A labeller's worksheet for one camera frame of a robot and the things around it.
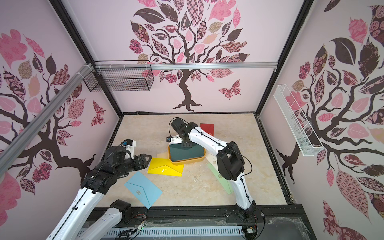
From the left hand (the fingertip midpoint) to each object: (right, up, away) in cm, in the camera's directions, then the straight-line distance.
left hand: (145, 161), depth 73 cm
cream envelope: (+4, -2, +23) cm, 23 cm away
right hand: (+21, +10, +18) cm, 29 cm away
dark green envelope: (+15, +1, +19) cm, 24 cm away
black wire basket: (-23, +51, +21) cm, 60 cm away
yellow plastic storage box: (+13, -4, +14) cm, 20 cm away
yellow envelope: (+6, -7, +16) cm, 19 cm away
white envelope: (+36, -3, +20) cm, 42 cm away
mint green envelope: (+44, -16, +10) cm, 47 cm away
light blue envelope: (-4, -18, +8) cm, 20 cm away
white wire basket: (+81, +11, -1) cm, 82 cm away
